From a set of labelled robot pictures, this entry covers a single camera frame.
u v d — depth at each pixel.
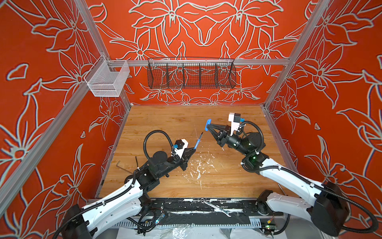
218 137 0.61
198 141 0.66
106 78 0.93
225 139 0.58
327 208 0.38
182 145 0.59
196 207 0.74
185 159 0.61
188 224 0.70
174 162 0.60
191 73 0.97
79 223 0.41
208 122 0.62
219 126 0.61
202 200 0.76
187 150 0.67
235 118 0.57
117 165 0.88
